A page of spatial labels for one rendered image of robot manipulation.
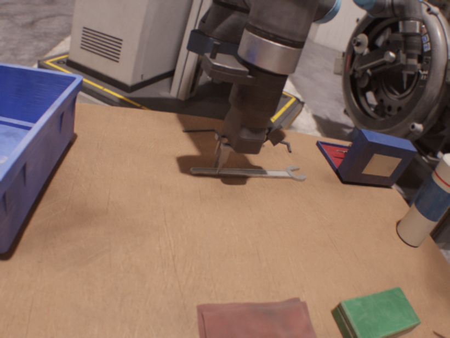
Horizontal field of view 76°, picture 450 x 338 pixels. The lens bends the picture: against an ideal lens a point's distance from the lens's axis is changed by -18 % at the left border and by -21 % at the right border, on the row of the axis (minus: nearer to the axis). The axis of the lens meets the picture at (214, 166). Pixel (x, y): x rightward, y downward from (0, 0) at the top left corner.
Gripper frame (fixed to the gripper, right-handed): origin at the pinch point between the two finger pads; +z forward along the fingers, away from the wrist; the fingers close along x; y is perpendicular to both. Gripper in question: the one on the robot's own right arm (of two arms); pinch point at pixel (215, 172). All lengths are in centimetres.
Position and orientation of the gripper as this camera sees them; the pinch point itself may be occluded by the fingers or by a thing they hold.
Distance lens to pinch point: 60.2
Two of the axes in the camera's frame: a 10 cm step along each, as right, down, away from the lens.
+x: -2.9, -6.0, 7.4
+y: 9.2, 0.3, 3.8
